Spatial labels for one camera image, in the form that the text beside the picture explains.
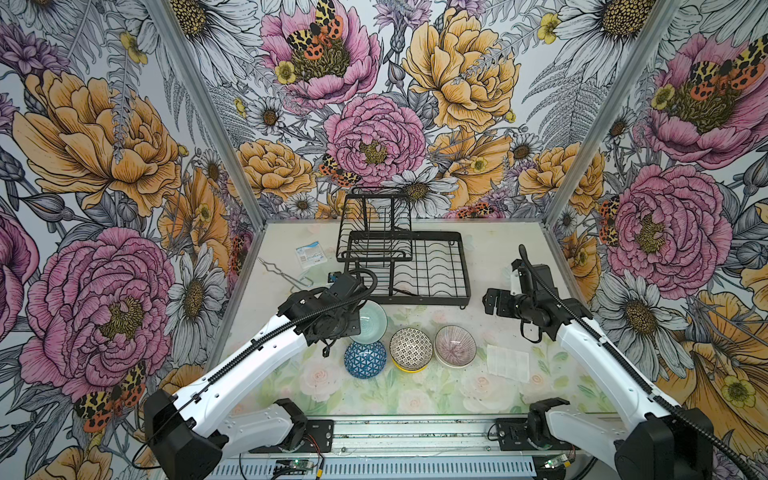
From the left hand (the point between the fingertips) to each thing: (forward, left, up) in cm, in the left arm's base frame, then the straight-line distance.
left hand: (343, 332), depth 75 cm
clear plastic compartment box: (-2, -45, -17) cm, 48 cm away
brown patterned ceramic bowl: (+1, -17, -12) cm, 21 cm away
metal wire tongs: (+26, +18, -16) cm, 36 cm away
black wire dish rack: (+30, -19, -14) cm, 38 cm away
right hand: (+7, -42, -3) cm, 42 cm away
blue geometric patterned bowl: (-2, -5, -15) cm, 16 cm away
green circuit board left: (-25, +9, -15) cm, 31 cm away
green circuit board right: (-26, -50, -16) cm, 59 cm away
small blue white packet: (+38, +17, -16) cm, 45 cm away
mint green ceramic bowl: (+5, -7, -4) cm, 9 cm away
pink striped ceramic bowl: (+1, -30, -12) cm, 32 cm away
